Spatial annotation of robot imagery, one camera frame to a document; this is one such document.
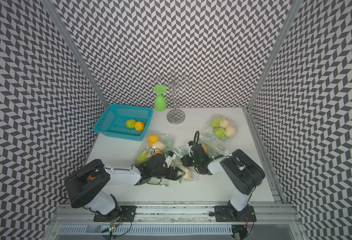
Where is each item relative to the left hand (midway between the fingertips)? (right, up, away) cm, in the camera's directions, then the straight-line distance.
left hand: (180, 175), depth 83 cm
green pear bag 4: (+26, +23, +14) cm, 37 cm away
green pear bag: (-35, +29, +19) cm, 49 cm away
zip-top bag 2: (+1, +12, +12) cm, 16 cm away
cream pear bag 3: (+29, +29, +15) cm, 43 cm away
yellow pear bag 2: (-19, +19, +13) cm, 30 cm away
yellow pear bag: (-29, +27, +19) cm, 44 cm away
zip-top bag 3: (+25, +14, +10) cm, 30 cm away
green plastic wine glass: (-13, +42, +8) cm, 45 cm away
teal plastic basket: (-51, +32, +27) cm, 66 cm away
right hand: (0, +5, +9) cm, 10 cm away
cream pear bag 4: (+33, +24, +15) cm, 43 cm away
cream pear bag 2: (-13, +16, +8) cm, 22 cm away
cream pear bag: (+3, +3, -3) cm, 5 cm away
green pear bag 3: (+24, +30, +19) cm, 43 cm away
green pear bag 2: (-22, +10, +4) cm, 24 cm away
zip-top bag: (-11, +19, +16) cm, 27 cm away
